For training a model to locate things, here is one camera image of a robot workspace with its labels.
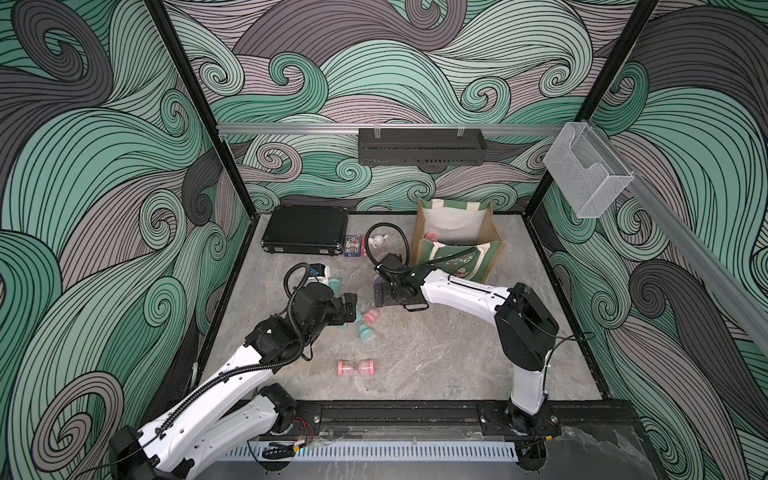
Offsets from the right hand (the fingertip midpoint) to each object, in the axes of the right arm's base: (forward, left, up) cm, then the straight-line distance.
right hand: (387, 299), depth 89 cm
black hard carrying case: (+31, +30, -2) cm, 43 cm away
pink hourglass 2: (+23, -16, +2) cm, 28 cm away
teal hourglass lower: (-9, +6, -3) cm, 12 cm away
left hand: (-6, +12, +14) cm, 19 cm away
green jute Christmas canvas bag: (+22, -26, +2) cm, 34 cm away
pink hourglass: (-5, +5, -2) cm, 7 cm away
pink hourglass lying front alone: (-19, +12, -3) cm, 23 cm away
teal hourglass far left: (+7, +17, -2) cm, 18 cm away
